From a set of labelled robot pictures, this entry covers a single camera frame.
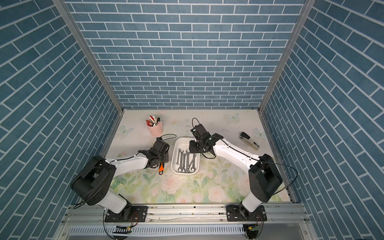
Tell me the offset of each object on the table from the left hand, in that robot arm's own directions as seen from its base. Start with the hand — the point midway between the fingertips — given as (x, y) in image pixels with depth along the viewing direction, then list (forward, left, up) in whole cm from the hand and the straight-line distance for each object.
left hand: (168, 156), depth 94 cm
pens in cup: (+23, +12, +8) cm, 27 cm away
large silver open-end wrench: (-2, -8, -1) cm, 9 cm away
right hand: (-1, -16, +11) cm, 19 cm away
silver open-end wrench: (-8, -13, -1) cm, 15 cm away
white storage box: (+9, -9, +1) cm, 12 cm away
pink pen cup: (+17, +10, +4) cm, 20 cm away
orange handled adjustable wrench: (-8, +3, 0) cm, 8 cm away
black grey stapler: (+10, -52, +3) cm, 53 cm away
